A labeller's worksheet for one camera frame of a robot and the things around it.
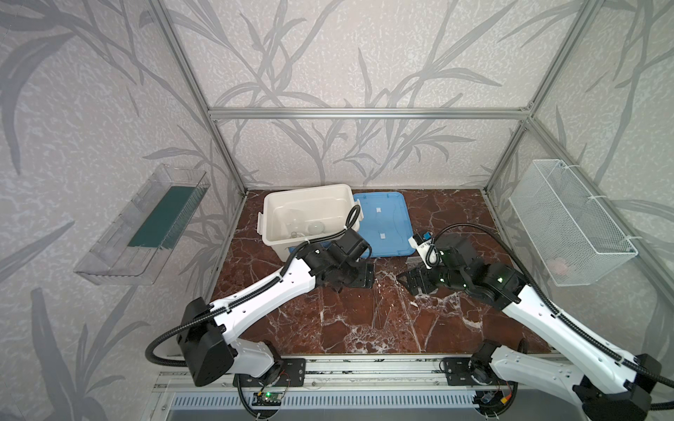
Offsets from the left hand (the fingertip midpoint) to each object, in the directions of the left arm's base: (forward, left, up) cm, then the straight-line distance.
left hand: (370, 274), depth 75 cm
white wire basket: (0, -47, +18) cm, 51 cm away
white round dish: (+22, +25, -13) cm, 36 cm away
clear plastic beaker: (+28, +29, -13) cm, 42 cm away
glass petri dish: (+28, +20, -16) cm, 38 cm away
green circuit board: (-29, +28, -18) cm, 44 cm away
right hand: (+1, -10, +4) cm, 11 cm away
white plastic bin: (+31, +15, -6) cm, 35 cm away
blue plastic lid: (+29, -8, -16) cm, 34 cm away
